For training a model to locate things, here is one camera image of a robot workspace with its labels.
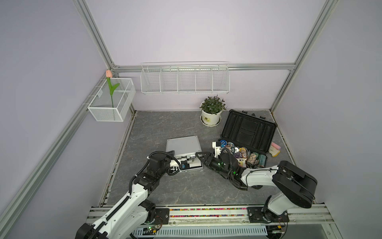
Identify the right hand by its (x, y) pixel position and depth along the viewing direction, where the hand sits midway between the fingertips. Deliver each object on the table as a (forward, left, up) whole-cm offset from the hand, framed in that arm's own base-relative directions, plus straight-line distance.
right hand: (196, 155), depth 79 cm
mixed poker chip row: (+2, -33, -9) cm, 34 cm away
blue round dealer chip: (+13, -17, -9) cm, 24 cm away
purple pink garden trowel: (+13, -52, -13) cm, 55 cm away
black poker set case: (+22, -36, -8) cm, 43 cm away
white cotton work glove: (+10, -51, -14) cm, 54 cm away
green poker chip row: (+2, -39, -9) cm, 40 cm away
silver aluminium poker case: (+5, +6, -2) cm, 8 cm away
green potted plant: (+36, -12, +3) cm, 38 cm away
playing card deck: (+1, -27, -10) cm, 29 cm away
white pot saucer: (+32, -11, -15) cm, 37 cm away
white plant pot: (+32, -11, -8) cm, 35 cm away
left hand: (+3, +14, -2) cm, 14 cm away
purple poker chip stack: (+5, -27, -9) cm, 29 cm away
